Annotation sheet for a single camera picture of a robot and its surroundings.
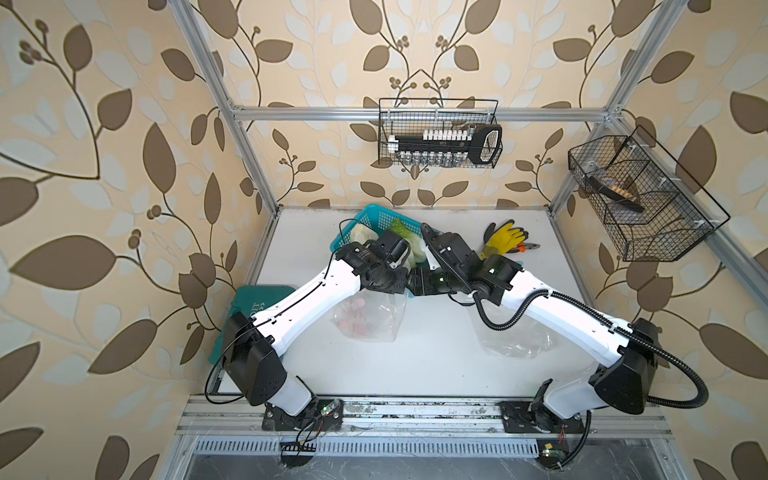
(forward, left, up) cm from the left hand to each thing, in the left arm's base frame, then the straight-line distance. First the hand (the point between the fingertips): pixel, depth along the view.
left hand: (396, 280), depth 78 cm
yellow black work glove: (+28, -39, -16) cm, 50 cm away
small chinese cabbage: (+16, +10, 0) cm, 19 cm away
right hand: (-2, -4, +2) cm, 5 cm away
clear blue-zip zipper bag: (-10, -36, -14) cm, 40 cm away
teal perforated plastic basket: (+33, +7, -11) cm, 36 cm away
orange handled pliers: (+25, -46, -16) cm, 55 cm away
